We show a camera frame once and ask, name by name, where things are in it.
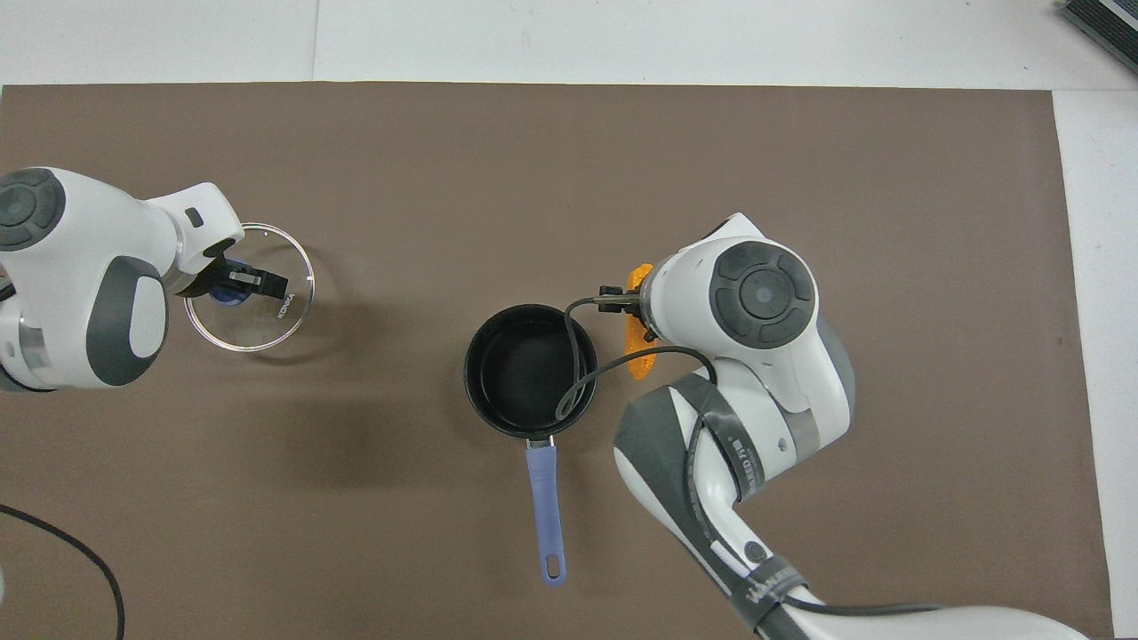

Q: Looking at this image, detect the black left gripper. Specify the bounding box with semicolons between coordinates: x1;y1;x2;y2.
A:
178;238;292;300

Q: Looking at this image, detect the glass lid blue knob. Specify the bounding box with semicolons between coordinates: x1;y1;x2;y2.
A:
184;222;315;352

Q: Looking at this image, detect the brown table mat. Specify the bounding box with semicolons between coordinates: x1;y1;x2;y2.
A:
0;82;1117;640

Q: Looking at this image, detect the black ridged device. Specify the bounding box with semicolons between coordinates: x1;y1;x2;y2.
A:
1062;0;1138;74

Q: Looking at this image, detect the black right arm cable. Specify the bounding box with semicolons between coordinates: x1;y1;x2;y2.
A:
556;296;943;623

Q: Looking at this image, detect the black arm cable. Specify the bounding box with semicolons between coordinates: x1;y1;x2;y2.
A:
0;504;125;640
556;296;943;623

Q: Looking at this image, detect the dark blue handled pot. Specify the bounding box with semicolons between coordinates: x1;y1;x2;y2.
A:
463;304;598;588

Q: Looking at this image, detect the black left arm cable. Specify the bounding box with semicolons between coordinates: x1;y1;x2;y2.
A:
0;504;125;640

